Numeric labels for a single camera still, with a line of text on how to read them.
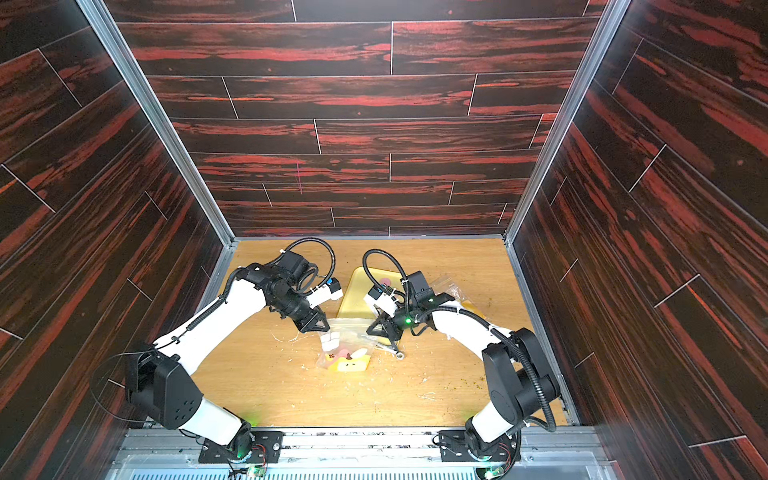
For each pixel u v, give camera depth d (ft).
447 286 3.42
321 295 2.33
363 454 2.41
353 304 3.32
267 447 2.40
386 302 2.46
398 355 2.90
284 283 1.98
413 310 2.25
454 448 2.41
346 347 2.83
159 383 1.38
